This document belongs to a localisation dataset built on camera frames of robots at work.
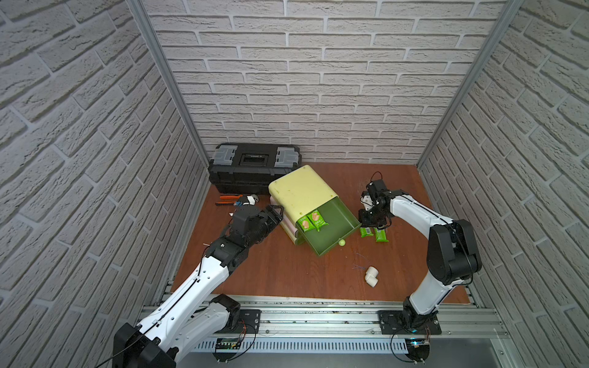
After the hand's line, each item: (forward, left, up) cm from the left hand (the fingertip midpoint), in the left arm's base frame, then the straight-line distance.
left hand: (284, 208), depth 76 cm
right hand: (+4, -34, -17) cm, 38 cm away
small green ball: (-10, -19, -6) cm, 23 cm away
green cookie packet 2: (0, -39, -20) cm, 44 cm away
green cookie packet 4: (-1, -12, -6) cm, 13 cm away
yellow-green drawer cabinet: (+7, -5, 0) cm, 9 cm away
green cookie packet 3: (-2, -8, -6) cm, 10 cm away
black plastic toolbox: (+25, +16, -6) cm, 30 cm away
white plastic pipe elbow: (-16, -32, -20) cm, 41 cm away
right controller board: (-38, -43, -23) cm, 62 cm away
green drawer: (-1, -21, -8) cm, 22 cm away
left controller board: (-36, +18, -26) cm, 48 cm away
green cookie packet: (0, -32, -17) cm, 36 cm away
